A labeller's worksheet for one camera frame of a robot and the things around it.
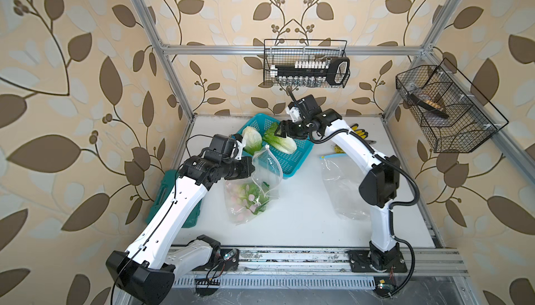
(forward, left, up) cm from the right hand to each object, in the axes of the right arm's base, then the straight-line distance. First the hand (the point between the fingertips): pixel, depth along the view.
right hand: (280, 134), depth 87 cm
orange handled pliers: (+9, -47, -19) cm, 52 cm away
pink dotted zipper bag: (-25, +14, -7) cm, 29 cm away
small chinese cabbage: (+3, +13, -6) cm, 14 cm away
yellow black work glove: (+14, -44, -17) cm, 49 cm away
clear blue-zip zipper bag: (-12, -28, -18) cm, 36 cm away
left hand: (-18, +11, +5) cm, 21 cm away
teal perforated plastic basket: (-1, -4, -20) cm, 21 cm away
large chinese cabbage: (+4, -2, -13) cm, 14 cm away
